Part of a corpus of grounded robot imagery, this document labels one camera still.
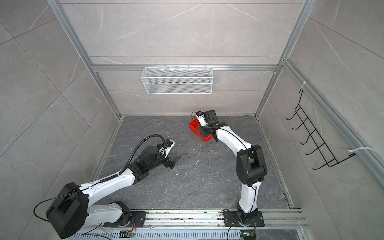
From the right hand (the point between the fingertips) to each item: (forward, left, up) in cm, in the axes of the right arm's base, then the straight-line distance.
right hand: (203, 126), depth 95 cm
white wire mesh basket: (+28, +17, +16) cm, 37 cm away
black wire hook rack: (-22, -50, +17) cm, 57 cm away
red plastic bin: (+11, +6, -12) cm, 17 cm away
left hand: (-17, +17, +2) cm, 24 cm away
